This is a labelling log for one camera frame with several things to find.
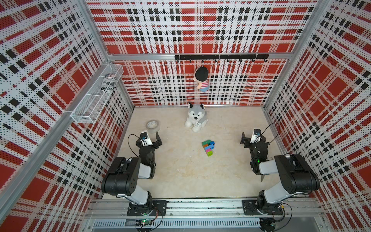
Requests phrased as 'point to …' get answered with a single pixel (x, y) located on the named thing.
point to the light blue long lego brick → (209, 147)
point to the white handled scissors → (262, 176)
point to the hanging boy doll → (201, 76)
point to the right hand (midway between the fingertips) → (252, 132)
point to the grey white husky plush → (197, 117)
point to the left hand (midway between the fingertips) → (152, 133)
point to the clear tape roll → (152, 126)
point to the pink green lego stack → (209, 152)
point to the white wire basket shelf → (88, 109)
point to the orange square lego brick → (205, 145)
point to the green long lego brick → (206, 142)
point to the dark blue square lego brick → (212, 142)
